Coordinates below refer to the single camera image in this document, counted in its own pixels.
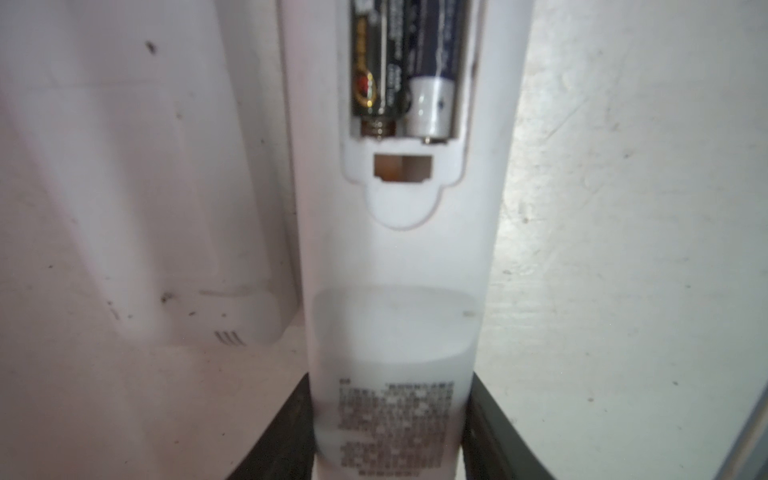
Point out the long white slim remote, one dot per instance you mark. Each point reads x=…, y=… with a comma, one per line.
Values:
x=396, y=243

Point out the white air conditioner remote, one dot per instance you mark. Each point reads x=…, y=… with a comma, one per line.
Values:
x=159, y=128

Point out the blue white battery slim remote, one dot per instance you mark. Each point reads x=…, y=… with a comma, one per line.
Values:
x=434, y=43

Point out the black gold battery slim remote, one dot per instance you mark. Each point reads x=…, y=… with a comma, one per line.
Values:
x=377, y=65

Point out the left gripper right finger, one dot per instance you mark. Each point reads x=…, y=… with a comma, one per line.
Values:
x=492, y=449

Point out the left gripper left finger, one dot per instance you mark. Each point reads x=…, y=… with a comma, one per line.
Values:
x=286, y=448

